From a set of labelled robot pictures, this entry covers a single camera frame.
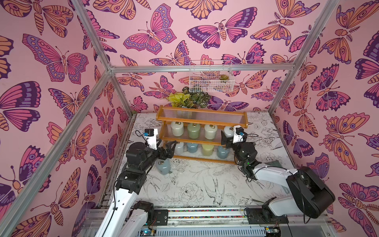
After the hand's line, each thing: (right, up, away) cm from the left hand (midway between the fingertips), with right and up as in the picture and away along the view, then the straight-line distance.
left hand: (169, 139), depth 71 cm
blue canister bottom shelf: (+11, -7, +20) cm, 24 cm away
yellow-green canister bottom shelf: (+20, -8, +19) cm, 28 cm away
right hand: (+33, +5, +12) cm, 36 cm away
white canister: (+31, +4, +9) cm, 32 cm away
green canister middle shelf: (+12, +4, +11) cm, 17 cm away
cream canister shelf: (+21, +4, +10) cm, 24 cm away
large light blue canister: (-6, -16, +13) cm, 22 cm away
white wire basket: (+25, +39, +35) cm, 58 cm away
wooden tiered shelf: (-6, +14, +21) cm, 26 cm away
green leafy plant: (+7, +24, +24) cm, 35 cm away
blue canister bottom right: (+29, -9, +18) cm, 35 cm away
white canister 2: (+3, +5, +13) cm, 14 cm away
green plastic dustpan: (+64, -17, +21) cm, 69 cm away
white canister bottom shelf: (+2, -8, +23) cm, 25 cm away
